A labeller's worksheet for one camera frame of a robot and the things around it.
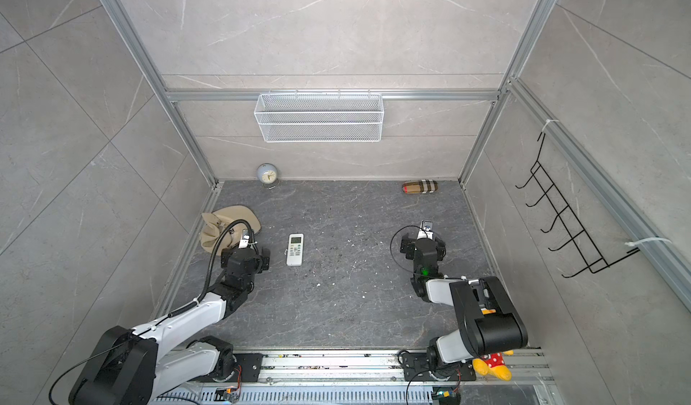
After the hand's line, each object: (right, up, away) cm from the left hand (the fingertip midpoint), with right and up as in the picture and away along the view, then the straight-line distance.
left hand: (245, 242), depth 87 cm
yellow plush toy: (+73, -30, -17) cm, 80 cm away
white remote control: (+15, -4, +9) cm, 17 cm away
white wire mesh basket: (+22, +45, +14) cm, 52 cm away
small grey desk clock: (-2, +25, +28) cm, 37 cm away
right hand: (+60, +2, +7) cm, 60 cm away
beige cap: (-17, +5, +14) cm, 22 cm away
